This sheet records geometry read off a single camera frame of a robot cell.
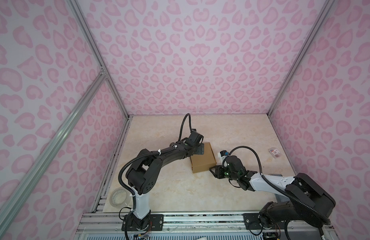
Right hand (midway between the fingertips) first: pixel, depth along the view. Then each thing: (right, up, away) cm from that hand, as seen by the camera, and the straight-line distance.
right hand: (212, 168), depth 87 cm
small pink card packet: (+41, +8, +9) cm, 43 cm away
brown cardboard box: (-5, +3, +2) cm, 6 cm away
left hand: (-7, +12, +8) cm, 16 cm away
